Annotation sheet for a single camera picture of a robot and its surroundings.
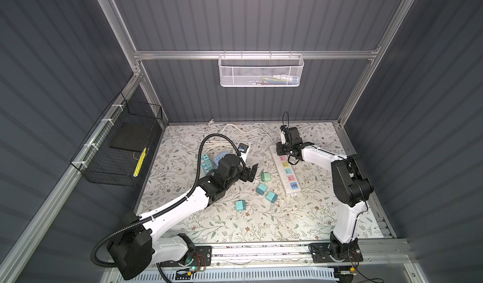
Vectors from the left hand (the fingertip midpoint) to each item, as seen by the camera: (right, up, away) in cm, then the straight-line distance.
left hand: (247, 159), depth 79 cm
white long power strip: (+21, -12, +12) cm, 27 cm away
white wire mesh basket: (+9, +55, +45) cm, 71 cm away
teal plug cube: (+7, -15, +11) cm, 20 cm away
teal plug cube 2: (+11, -18, +8) cm, 23 cm away
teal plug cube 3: (-3, -21, +5) cm, 22 cm away
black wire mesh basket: (-52, +4, -7) cm, 52 cm away
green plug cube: (+9, -10, +15) cm, 20 cm away
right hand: (+19, +5, +21) cm, 29 cm away
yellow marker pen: (-40, 0, -10) cm, 42 cm away
